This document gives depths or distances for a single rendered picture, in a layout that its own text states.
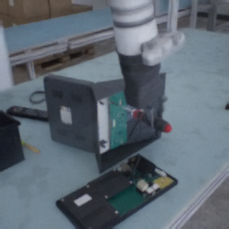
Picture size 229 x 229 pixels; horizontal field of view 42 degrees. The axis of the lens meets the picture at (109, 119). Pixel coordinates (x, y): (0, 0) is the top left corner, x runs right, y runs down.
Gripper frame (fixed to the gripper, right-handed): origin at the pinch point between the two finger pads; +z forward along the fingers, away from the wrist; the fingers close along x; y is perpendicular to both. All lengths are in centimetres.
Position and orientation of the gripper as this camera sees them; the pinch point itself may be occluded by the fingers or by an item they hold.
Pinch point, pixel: (157, 126)
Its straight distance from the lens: 63.8
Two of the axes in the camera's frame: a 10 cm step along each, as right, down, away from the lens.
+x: -7.2, 5.3, -4.5
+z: 1.9, 7.7, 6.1
